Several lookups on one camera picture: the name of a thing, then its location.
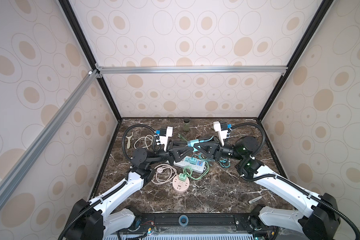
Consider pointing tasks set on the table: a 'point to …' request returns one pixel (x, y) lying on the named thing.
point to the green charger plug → (182, 177)
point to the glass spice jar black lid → (186, 124)
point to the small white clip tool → (255, 199)
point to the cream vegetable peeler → (128, 142)
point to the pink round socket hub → (180, 186)
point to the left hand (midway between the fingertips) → (194, 153)
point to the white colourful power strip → (199, 167)
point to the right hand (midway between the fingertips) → (195, 148)
